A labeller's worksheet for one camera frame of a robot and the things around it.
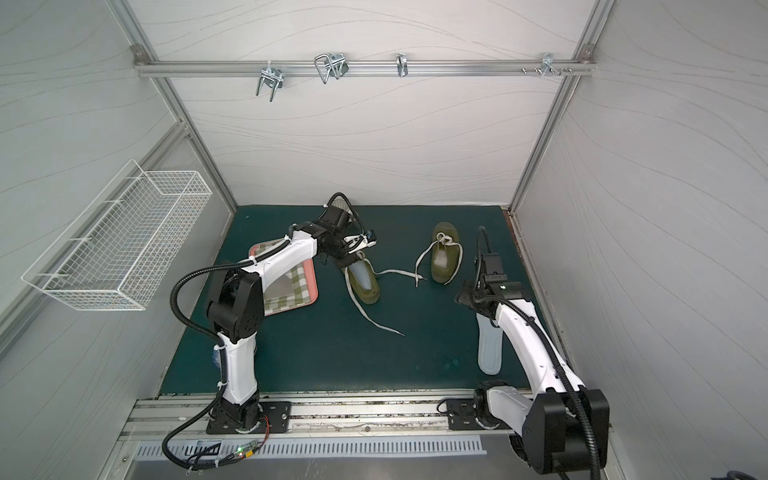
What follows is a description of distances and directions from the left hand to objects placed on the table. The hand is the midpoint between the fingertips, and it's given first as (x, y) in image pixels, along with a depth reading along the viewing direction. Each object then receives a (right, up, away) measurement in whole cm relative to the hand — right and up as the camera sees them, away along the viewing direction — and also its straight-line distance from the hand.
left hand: (353, 252), depth 95 cm
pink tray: (-15, -7, +5) cm, 17 cm away
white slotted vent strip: (-47, -46, -25) cm, 70 cm away
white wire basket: (-51, +2, -28) cm, 58 cm away
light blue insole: (+41, -26, -11) cm, 50 cm away
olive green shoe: (+32, -1, +7) cm, 33 cm away
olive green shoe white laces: (+3, -10, +1) cm, 11 cm away
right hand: (+36, -12, -12) cm, 39 cm away
